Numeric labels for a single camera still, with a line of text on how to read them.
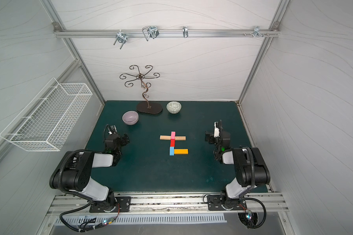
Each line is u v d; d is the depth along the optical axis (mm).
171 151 927
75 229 664
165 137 982
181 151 937
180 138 982
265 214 688
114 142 720
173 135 991
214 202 738
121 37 765
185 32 781
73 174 452
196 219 702
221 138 715
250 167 433
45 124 676
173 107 1150
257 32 762
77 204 749
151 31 767
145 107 1138
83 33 778
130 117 1072
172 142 956
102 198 612
